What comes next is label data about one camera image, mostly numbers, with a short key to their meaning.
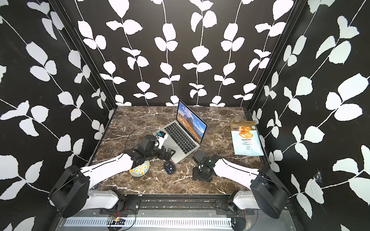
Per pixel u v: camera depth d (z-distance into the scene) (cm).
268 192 42
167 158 76
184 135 102
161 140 77
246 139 99
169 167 85
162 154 75
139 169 86
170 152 76
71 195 41
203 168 62
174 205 75
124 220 71
